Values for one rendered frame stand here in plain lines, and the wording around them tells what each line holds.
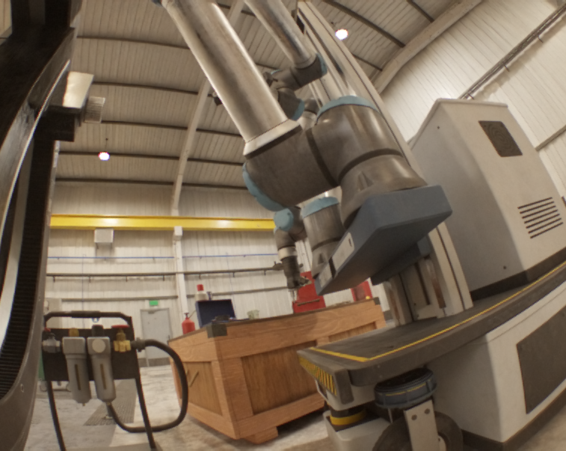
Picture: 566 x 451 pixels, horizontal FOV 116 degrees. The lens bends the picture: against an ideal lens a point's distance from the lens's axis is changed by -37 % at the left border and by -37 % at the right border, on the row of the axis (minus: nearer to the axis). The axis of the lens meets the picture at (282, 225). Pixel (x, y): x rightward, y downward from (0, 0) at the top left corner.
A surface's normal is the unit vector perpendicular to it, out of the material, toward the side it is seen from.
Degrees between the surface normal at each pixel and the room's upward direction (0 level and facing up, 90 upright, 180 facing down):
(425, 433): 90
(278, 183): 135
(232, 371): 90
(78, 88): 86
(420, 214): 90
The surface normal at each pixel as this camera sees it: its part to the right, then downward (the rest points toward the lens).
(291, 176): -0.19, 0.40
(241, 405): 0.56, -0.43
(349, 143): -0.65, -0.16
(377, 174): -0.44, -0.57
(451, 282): 0.03, -0.39
